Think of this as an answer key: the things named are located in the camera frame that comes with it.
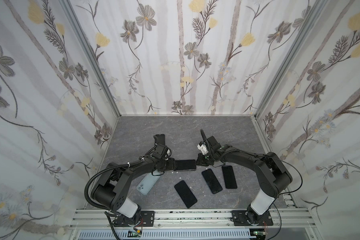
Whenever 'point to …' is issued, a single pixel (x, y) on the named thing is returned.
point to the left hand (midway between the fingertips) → (172, 162)
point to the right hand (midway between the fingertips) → (192, 159)
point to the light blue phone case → (147, 183)
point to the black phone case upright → (161, 138)
